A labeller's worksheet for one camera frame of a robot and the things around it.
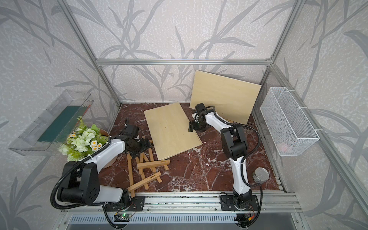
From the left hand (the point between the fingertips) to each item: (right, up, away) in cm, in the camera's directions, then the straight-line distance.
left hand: (148, 148), depth 89 cm
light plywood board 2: (+11, +12, +13) cm, 21 cm away
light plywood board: (+55, +31, +4) cm, 63 cm away
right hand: (+28, +11, +10) cm, 32 cm away
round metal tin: (+66, -12, -11) cm, 68 cm away
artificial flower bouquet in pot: (-21, +9, -25) cm, 34 cm away
